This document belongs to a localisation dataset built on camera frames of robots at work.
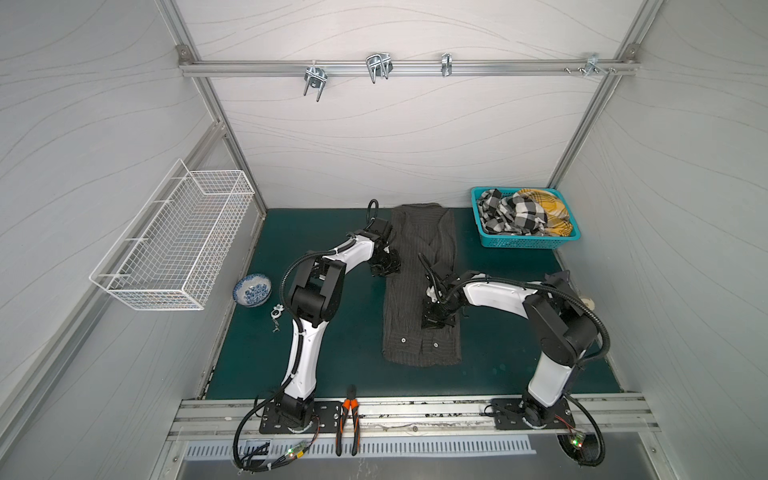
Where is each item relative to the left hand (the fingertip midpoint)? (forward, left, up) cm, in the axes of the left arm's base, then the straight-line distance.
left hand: (403, 267), depth 101 cm
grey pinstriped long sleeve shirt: (+17, -5, 0) cm, 18 cm away
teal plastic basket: (+9, -49, +5) cm, 50 cm away
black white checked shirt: (+17, -39, +10) cm, 44 cm away
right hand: (-18, -6, -1) cm, 19 cm away
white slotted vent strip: (-50, +6, -2) cm, 51 cm away
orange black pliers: (-50, +11, 0) cm, 51 cm away
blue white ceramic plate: (-11, +48, +2) cm, 49 cm away
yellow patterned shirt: (+18, -55, +9) cm, 58 cm away
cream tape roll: (-17, -52, +9) cm, 56 cm away
